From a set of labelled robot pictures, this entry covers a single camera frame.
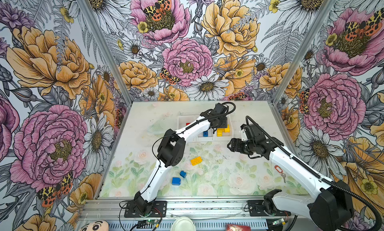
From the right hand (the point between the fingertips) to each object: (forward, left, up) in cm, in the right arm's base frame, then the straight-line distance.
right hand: (234, 151), depth 81 cm
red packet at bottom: (-32, +3, -8) cm, 33 cm away
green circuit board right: (-30, -16, -13) cm, 37 cm away
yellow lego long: (+1, +20, -13) cm, 24 cm away
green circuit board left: (-29, +42, -11) cm, 52 cm away
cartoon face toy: (-30, +63, -4) cm, 70 cm away
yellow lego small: (+18, +5, -7) cm, 20 cm away
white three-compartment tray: (+19, 0, -11) cm, 22 cm away
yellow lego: (+19, -1, -7) cm, 20 cm away
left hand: (+19, +3, -3) cm, 20 cm away
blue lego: (-11, +32, -11) cm, 35 cm away
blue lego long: (+19, +14, -11) cm, 26 cm away
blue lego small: (-7, +28, -11) cm, 31 cm away
